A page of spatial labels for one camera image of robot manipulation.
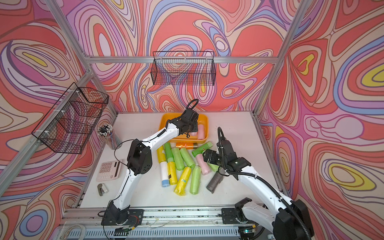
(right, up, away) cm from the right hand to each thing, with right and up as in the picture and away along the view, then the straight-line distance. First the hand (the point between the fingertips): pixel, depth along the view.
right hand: (210, 159), depth 82 cm
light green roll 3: (-8, -12, +1) cm, 14 cm away
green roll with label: (-5, +3, +11) cm, 13 cm away
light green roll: (-19, -1, +9) cm, 21 cm away
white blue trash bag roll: (-26, -9, +2) cm, 28 cm away
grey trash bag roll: (+3, -12, +1) cm, 12 cm away
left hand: (-6, +18, +15) cm, 24 cm away
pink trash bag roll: (-9, +14, +11) cm, 20 cm away
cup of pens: (-61, +16, +4) cm, 63 cm away
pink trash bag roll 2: (-3, -5, +6) cm, 8 cm away
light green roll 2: (-13, -1, +9) cm, 16 cm away
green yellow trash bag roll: (-23, -4, +6) cm, 24 cm away
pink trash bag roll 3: (-4, +15, +17) cm, 23 cm away
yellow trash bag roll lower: (-16, -12, 0) cm, 19 cm away
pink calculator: (-59, -8, +4) cm, 60 cm away
